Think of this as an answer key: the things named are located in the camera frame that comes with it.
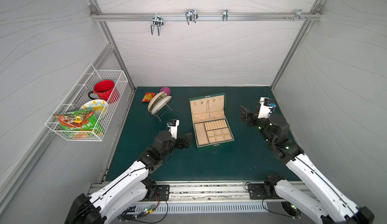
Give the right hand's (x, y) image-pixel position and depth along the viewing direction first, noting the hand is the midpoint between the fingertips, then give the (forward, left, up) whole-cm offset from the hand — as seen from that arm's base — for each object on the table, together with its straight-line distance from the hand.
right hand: (248, 106), depth 72 cm
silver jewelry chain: (+13, +20, -13) cm, 27 cm away
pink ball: (+32, +51, -23) cm, 65 cm away
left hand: (-8, +31, -14) cm, 35 cm away
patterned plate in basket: (-6, +70, +5) cm, 71 cm away
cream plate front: (+8, +48, -12) cm, 50 cm away
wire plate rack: (+15, +51, -27) cm, 60 cm away
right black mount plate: (-31, -5, -28) cm, 43 cm away
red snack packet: (+28, +65, -27) cm, 76 cm away
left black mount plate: (-35, +42, -28) cm, 61 cm away
